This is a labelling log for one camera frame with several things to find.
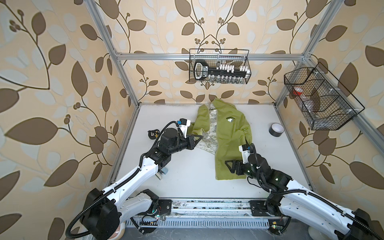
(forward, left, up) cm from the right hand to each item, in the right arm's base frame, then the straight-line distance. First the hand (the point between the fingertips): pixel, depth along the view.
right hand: (230, 163), depth 78 cm
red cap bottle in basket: (+30, -38, +23) cm, 54 cm away
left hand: (+8, +14, +14) cm, 22 cm away
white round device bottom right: (-30, -32, -5) cm, 45 cm away
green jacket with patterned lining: (+28, -2, -7) cm, 29 cm away
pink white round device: (-27, +53, -8) cm, 60 cm away
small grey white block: (+1, +37, -10) cm, 38 cm away
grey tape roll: (+27, -38, -9) cm, 48 cm away
